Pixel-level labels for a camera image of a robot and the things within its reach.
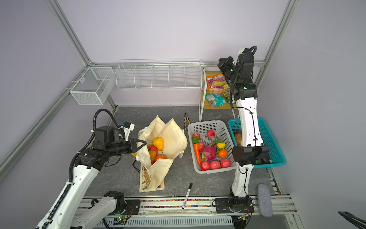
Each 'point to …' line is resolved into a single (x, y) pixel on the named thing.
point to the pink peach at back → (210, 133)
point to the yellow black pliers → (185, 118)
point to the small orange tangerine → (223, 153)
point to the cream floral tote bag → (165, 142)
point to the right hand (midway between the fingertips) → (218, 57)
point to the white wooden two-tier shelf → (204, 104)
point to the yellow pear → (158, 142)
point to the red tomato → (153, 148)
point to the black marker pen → (187, 195)
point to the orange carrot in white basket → (197, 153)
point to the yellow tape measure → (134, 154)
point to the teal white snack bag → (215, 99)
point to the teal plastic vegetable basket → (277, 158)
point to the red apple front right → (225, 162)
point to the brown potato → (238, 137)
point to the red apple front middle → (215, 164)
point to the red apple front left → (205, 165)
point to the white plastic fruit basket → (220, 132)
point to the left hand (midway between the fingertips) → (145, 145)
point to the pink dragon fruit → (208, 152)
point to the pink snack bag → (217, 84)
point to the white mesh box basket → (94, 86)
